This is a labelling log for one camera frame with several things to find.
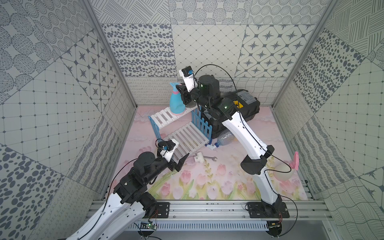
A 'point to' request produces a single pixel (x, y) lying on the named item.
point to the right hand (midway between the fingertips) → (179, 87)
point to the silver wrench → (213, 158)
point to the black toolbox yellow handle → (243, 101)
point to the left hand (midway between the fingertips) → (177, 142)
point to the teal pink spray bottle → (177, 106)
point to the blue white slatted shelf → (190, 137)
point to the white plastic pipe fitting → (199, 157)
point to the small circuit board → (147, 225)
